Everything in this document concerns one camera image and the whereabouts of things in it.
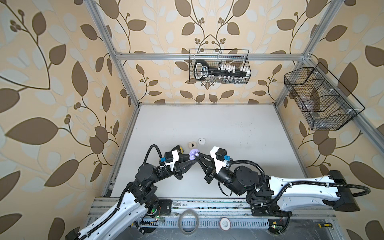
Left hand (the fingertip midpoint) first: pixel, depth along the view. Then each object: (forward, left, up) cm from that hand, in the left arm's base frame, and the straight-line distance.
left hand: (196, 158), depth 59 cm
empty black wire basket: (+30, -63, +4) cm, 70 cm away
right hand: (-1, -1, +2) cm, 2 cm away
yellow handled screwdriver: (-18, -62, -29) cm, 71 cm away
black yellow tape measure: (+19, +12, -29) cm, 36 cm away
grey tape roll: (-20, +7, -28) cm, 35 cm away
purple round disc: (+1, +1, +2) cm, 3 cm away
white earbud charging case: (+26, -2, -30) cm, 40 cm away
